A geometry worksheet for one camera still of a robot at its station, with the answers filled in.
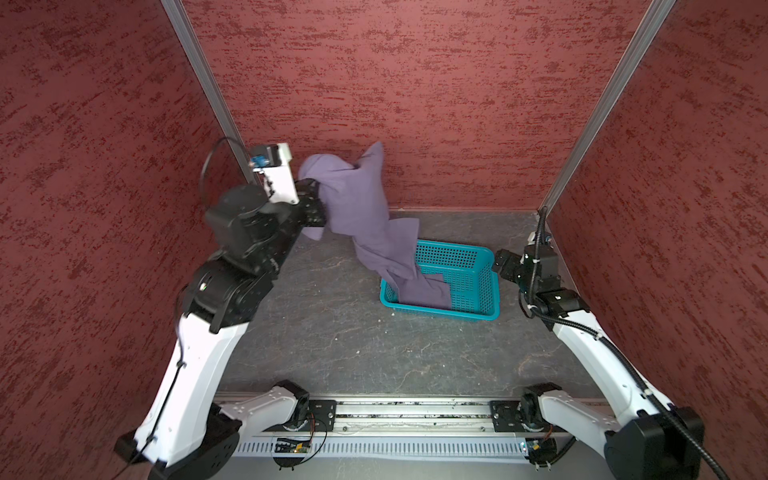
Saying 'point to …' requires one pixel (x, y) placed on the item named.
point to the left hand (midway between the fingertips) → (315, 186)
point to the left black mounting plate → (324, 413)
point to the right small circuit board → (541, 449)
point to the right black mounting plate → (504, 415)
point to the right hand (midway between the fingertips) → (508, 262)
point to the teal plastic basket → (471, 276)
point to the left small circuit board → (292, 445)
